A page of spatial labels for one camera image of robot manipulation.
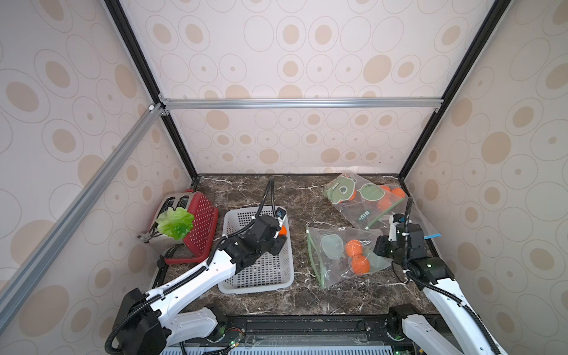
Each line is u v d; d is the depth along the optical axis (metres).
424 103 0.90
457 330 0.45
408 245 0.56
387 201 0.97
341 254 0.91
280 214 0.68
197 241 0.84
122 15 0.69
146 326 0.38
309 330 0.74
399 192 1.06
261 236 0.57
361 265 0.80
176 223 0.78
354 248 0.82
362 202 1.05
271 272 0.86
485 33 0.72
